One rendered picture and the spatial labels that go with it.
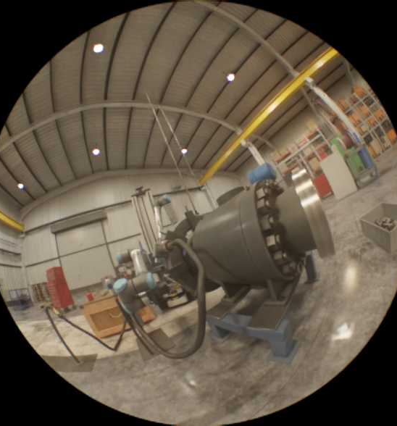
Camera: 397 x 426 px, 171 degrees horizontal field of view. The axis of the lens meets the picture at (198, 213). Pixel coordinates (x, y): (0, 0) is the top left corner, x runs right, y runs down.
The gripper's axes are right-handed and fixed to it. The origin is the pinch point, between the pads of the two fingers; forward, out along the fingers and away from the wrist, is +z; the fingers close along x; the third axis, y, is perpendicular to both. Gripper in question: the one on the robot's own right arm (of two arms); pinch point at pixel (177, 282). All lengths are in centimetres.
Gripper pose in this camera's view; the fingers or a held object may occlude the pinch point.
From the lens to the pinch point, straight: 89.4
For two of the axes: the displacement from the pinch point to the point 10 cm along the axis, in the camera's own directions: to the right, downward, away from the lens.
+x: 2.9, 9.5, 0.6
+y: -6.2, 1.4, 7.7
